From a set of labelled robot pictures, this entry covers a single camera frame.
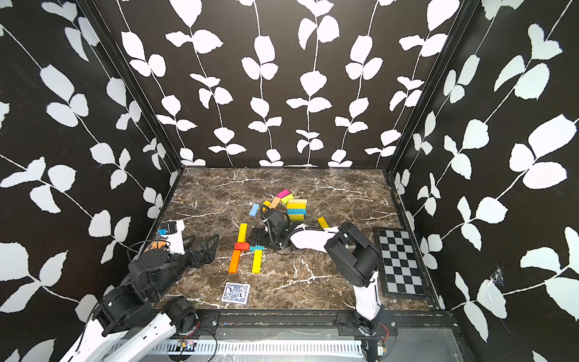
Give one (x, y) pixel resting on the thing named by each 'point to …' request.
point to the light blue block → (252, 213)
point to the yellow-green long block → (296, 217)
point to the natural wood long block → (297, 200)
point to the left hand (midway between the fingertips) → (209, 234)
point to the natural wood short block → (274, 203)
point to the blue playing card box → (236, 292)
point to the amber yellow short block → (267, 203)
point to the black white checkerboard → (401, 270)
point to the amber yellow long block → (296, 206)
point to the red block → (241, 246)
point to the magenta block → (285, 192)
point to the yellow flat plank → (323, 222)
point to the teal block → (258, 247)
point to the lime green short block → (286, 199)
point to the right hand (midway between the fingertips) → (252, 240)
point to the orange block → (234, 260)
